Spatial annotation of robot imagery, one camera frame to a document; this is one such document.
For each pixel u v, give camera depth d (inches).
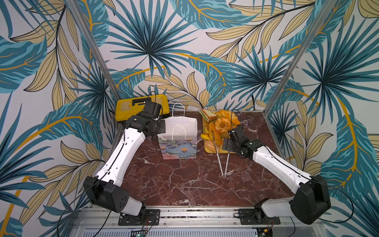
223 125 38.1
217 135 37.4
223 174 33.8
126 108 39.5
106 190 15.1
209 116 42.8
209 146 37.4
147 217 28.3
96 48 32.4
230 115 43.2
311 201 15.9
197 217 29.5
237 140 24.9
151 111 22.3
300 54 33.5
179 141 29.4
